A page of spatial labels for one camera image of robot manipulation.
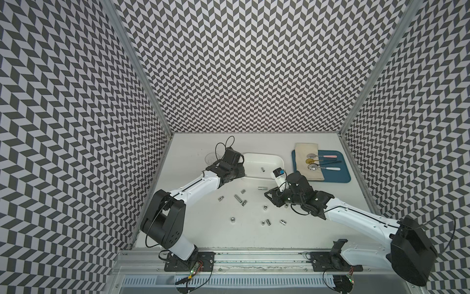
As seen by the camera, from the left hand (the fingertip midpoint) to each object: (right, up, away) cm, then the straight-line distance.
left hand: (240, 170), depth 89 cm
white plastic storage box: (+11, +1, +12) cm, 16 cm away
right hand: (+13, -10, -9) cm, 19 cm away
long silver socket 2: (+12, -10, +4) cm, 16 cm away
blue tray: (+57, -4, +11) cm, 58 cm away
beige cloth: (+37, +10, +19) cm, 43 cm away
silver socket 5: (+11, -23, -7) cm, 26 cm away
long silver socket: (-1, -14, +2) cm, 15 cm away
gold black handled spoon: (+40, +4, +14) cm, 42 cm away
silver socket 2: (+1, -11, +4) cm, 12 cm away
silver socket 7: (+20, -23, -6) cm, 31 cm away
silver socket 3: (+2, -16, 0) cm, 16 cm away
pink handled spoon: (+42, +7, +16) cm, 45 cm away
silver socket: (-10, -14, 0) cm, 17 cm away
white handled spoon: (+42, 0, +13) cm, 43 cm away
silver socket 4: (+12, -1, +12) cm, 18 cm away
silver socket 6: (+13, -23, -7) cm, 27 cm away
